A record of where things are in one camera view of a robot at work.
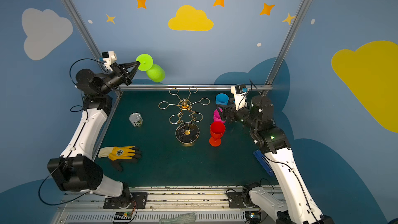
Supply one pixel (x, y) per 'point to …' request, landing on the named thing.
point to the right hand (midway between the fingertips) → (225, 100)
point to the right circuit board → (254, 216)
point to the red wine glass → (217, 129)
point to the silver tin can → (136, 119)
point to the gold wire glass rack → (187, 131)
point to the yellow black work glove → (120, 155)
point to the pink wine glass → (216, 116)
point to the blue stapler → (263, 162)
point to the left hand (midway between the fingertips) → (138, 62)
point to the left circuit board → (123, 215)
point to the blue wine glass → (222, 98)
